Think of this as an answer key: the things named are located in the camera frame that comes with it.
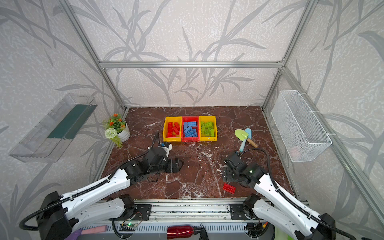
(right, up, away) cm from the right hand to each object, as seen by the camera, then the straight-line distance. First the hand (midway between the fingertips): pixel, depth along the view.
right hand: (230, 169), depth 78 cm
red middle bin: (-24, +28, +36) cm, 52 cm away
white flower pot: (-65, +17, +18) cm, 70 cm away
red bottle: (-27, -23, -13) cm, 38 cm away
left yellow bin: (-31, +15, +18) cm, 38 cm away
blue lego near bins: (-22, +24, +27) cm, 42 cm away
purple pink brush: (-62, -23, -12) cm, 67 cm away
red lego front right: (0, -11, +2) cm, 11 cm away
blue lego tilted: (-23, +18, +24) cm, 37 cm away
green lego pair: (-10, +23, +27) cm, 37 cm away
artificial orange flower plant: (-69, +23, +13) cm, 74 cm away
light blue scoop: (+18, +19, +27) cm, 38 cm away
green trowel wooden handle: (+14, +16, +24) cm, 32 cm away
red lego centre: (-36, +19, +27) cm, 48 cm away
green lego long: (-11, +18, +25) cm, 33 cm away
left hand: (-27, +5, 0) cm, 27 cm away
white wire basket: (+27, +20, -17) cm, 37 cm away
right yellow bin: (-11, +27, +28) cm, 40 cm away
